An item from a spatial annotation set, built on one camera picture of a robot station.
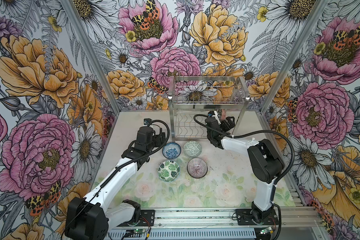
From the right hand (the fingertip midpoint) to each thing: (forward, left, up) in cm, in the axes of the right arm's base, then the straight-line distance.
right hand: (228, 124), depth 93 cm
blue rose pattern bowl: (-9, +36, -14) cm, 39 cm away
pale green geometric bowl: (-8, +22, -15) cm, 28 cm away
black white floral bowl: (+14, 0, -5) cm, 15 cm away
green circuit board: (-51, +50, -16) cm, 73 cm away
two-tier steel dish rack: (+32, +22, -3) cm, 39 cm away
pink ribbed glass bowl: (-22, +20, -14) cm, 33 cm away
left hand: (-11, +43, +3) cm, 44 cm away
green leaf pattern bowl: (-23, +37, -13) cm, 45 cm away
